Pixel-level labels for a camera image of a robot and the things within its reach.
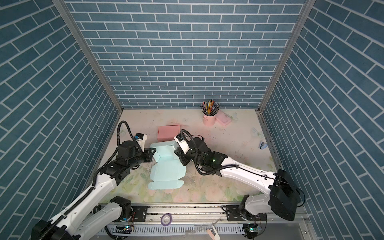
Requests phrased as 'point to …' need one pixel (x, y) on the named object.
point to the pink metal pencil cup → (209, 120)
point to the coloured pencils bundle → (210, 108)
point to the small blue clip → (262, 145)
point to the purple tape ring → (170, 221)
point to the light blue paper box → (167, 170)
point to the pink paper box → (167, 133)
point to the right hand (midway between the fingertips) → (174, 148)
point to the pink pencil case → (222, 118)
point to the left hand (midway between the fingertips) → (156, 149)
